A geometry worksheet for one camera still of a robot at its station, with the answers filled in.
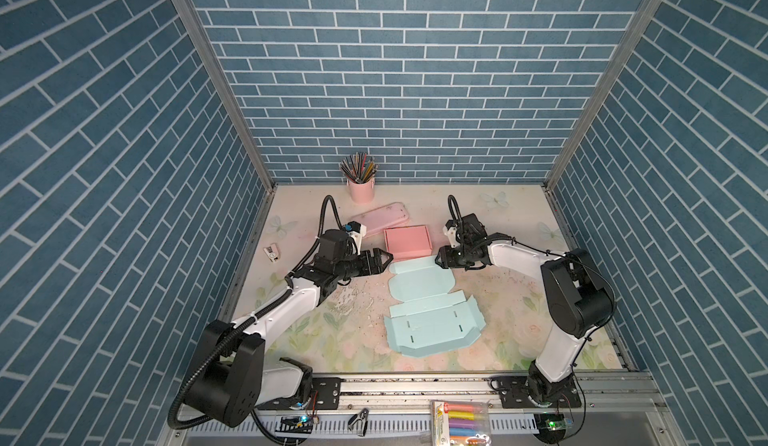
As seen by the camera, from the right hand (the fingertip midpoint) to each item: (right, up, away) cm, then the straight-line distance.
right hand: (440, 256), depth 96 cm
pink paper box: (-10, +4, +4) cm, 12 cm away
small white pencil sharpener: (-56, +1, +3) cm, 56 cm away
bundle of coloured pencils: (-28, +31, +15) cm, 45 cm away
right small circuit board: (+23, -37, -26) cm, 50 cm away
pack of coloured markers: (+1, -35, -27) cm, 44 cm away
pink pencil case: (-19, +12, +12) cm, 26 cm away
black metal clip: (-22, -34, -26) cm, 48 cm away
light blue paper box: (-4, -17, -9) cm, 19 cm away
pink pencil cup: (-27, +21, +13) cm, 37 cm away
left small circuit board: (-39, -37, -24) cm, 59 cm away
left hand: (-18, +1, -12) cm, 22 cm away
